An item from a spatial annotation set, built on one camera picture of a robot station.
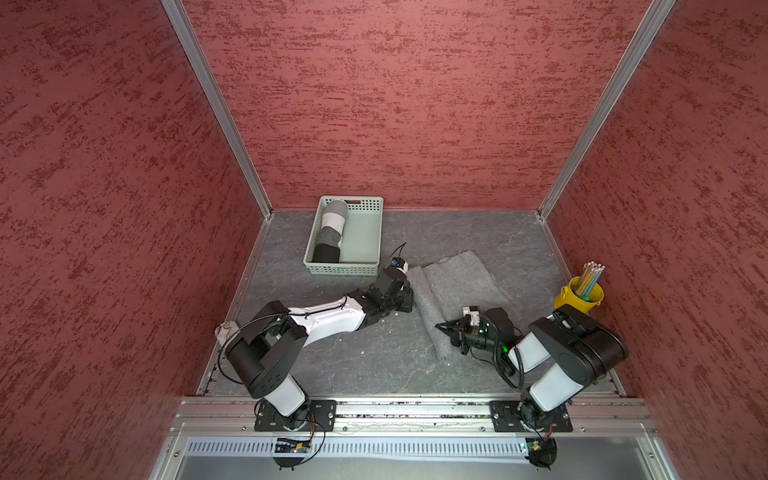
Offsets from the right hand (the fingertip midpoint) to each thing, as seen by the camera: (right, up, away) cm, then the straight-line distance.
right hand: (435, 329), depth 86 cm
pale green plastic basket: (-30, +27, +25) cm, 48 cm away
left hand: (-7, +9, +2) cm, 11 cm away
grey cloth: (+5, +10, +10) cm, 15 cm away
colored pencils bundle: (+45, +16, -2) cm, 48 cm away
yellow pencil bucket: (+40, +10, +1) cm, 42 cm away
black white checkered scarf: (-36, +24, +17) cm, 46 cm away
